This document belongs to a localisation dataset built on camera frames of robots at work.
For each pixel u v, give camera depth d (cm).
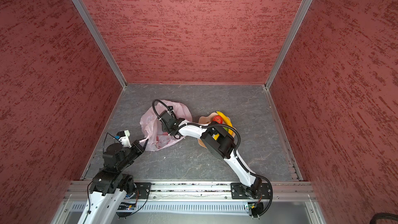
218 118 92
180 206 71
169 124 74
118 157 60
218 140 58
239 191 74
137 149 67
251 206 72
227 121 90
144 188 74
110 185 54
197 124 61
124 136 70
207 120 97
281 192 76
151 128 74
